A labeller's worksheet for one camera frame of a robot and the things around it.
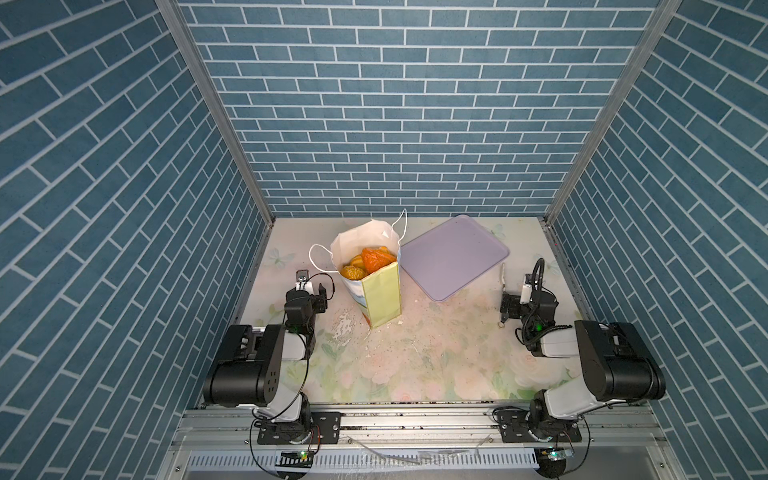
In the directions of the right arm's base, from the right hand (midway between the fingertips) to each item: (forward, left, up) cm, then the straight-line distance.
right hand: (520, 290), depth 95 cm
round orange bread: (-10, +50, +19) cm, 55 cm away
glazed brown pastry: (-4, +45, +18) cm, 49 cm away
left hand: (-5, +67, +4) cm, 67 cm away
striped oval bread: (0, +52, +10) cm, 53 cm away
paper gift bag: (-13, +43, +13) cm, 47 cm away
